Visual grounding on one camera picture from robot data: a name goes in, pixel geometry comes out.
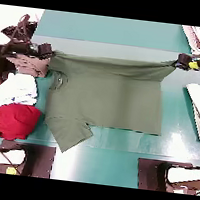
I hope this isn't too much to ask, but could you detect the red garment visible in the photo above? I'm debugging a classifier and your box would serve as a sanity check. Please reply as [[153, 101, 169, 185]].
[[0, 101, 44, 145]]

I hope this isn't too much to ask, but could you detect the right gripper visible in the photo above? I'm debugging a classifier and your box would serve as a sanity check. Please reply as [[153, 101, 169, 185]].
[[175, 52, 193, 72]]

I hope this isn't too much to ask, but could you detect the olive green T-shirt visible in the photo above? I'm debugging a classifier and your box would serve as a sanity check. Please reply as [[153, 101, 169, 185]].
[[37, 46, 178, 165]]

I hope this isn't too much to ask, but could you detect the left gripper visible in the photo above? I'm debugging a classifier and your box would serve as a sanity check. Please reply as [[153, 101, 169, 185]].
[[36, 42, 56, 60]]

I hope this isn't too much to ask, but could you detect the black cable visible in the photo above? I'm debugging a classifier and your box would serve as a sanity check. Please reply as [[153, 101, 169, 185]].
[[0, 133, 26, 177]]

